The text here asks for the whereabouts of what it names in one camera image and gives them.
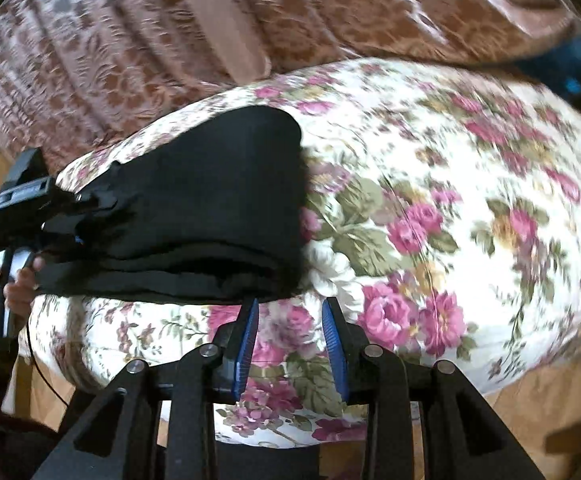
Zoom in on floral bedsheet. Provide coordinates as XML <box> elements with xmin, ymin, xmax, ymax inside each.
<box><xmin>28</xmin><ymin>57</ymin><xmax>581</xmax><ymax>446</ymax></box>

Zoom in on plain pink curtain strip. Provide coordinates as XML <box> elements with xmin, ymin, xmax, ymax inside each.
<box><xmin>168</xmin><ymin>0</ymin><xmax>271</xmax><ymax>76</ymax></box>

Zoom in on person's dark clothing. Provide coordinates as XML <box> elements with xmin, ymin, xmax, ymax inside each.
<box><xmin>0</xmin><ymin>360</ymin><xmax>66</xmax><ymax>480</ymax></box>

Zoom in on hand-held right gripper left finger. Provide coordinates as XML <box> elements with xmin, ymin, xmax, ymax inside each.
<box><xmin>30</xmin><ymin>297</ymin><xmax>261</xmax><ymax>480</ymax></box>

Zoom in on brown floral curtain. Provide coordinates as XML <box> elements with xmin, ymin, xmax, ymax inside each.
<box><xmin>0</xmin><ymin>0</ymin><xmax>581</xmax><ymax>171</ymax></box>

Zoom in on black cable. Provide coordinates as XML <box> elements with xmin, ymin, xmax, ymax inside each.
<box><xmin>24</xmin><ymin>305</ymin><xmax>71</xmax><ymax>406</ymax></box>

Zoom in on black pants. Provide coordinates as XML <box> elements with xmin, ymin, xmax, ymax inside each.
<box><xmin>33</xmin><ymin>106</ymin><xmax>311</xmax><ymax>306</ymax></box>

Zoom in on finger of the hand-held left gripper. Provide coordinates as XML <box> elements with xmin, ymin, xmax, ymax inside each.
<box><xmin>38</xmin><ymin>225</ymin><xmax>88</xmax><ymax>266</ymax></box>
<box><xmin>53</xmin><ymin>187</ymin><xmax>121</xmax><ymax>216</ymax></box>

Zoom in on person's left hand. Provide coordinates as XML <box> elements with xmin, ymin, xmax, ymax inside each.
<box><xmin>0</xmin><ymin>257</ymin><xmax>47</xmax><ymax>316</ymax></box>

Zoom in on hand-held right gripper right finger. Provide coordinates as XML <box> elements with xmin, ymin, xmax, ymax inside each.
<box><xmin>320</xmin><ymin>297</ymin><xmax>546</xmax><ymax>480</ymax></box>

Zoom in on blue object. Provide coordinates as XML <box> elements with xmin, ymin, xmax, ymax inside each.
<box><xmin>515</xmin><ymin>35</ymin><xmax>581</xmax><ymax>106</ymax></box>

